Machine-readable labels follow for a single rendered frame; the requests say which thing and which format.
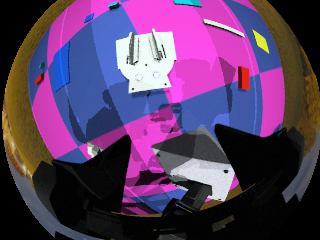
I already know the cyan flat plate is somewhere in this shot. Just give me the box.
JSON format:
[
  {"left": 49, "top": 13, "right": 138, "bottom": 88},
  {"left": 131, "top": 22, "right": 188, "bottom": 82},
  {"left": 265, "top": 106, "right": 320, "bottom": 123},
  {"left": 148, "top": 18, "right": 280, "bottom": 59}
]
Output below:
[{"left": 172, "top": 0, "right": 201, "bottom": 8}]

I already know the yellow rectangular block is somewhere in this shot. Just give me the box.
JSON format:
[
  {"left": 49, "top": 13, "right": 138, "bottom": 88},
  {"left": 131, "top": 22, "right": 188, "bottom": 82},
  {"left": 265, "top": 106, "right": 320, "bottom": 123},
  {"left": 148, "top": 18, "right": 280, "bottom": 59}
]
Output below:
[{"left": 252, "top": 29, "right": 269, "bottom": 55}]

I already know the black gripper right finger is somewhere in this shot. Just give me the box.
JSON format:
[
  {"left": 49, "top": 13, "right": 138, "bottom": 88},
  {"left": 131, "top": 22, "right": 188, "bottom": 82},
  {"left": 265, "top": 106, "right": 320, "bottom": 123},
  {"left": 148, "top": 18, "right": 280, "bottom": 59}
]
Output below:
[{"left": 215, "top": 124, "right": 287, "bottom": 191}]

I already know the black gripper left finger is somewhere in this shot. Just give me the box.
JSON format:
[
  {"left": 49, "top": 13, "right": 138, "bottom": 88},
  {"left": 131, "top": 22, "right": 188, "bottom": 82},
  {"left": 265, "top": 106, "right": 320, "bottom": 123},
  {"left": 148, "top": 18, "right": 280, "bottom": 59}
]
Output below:
[{"left": 52, "top": 135, "right": 131, "bottom": 213}]

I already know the small blue flat plate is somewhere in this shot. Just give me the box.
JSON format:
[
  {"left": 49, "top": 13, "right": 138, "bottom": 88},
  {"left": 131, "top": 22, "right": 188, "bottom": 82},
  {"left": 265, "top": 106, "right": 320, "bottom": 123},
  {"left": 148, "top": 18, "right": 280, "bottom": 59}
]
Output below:
[{"left": 84, "top": 12, "right": 95, "bottom": 23}]

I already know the red rectangular block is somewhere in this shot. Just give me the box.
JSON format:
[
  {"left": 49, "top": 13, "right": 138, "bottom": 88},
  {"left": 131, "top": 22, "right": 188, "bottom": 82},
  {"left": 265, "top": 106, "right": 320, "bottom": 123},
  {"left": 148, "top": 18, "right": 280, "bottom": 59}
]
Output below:
[{"left": 237, "top": 67, "right": 249, "bottom": 89}]

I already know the blue flat square plate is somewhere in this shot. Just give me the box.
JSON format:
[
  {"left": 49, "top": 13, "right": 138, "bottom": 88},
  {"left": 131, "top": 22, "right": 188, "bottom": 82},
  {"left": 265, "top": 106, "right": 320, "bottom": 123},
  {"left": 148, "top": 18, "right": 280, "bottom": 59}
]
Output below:
[{"left": 53, "top": 41, "right": 71, "bottom": 92}]

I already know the red rectangular bar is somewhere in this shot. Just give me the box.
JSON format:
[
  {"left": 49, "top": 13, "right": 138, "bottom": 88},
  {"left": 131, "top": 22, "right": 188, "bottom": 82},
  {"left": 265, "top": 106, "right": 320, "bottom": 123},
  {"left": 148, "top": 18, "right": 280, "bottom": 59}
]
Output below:
[{"left": 35, "top": 73, "right": 44, "bottom": 85}]

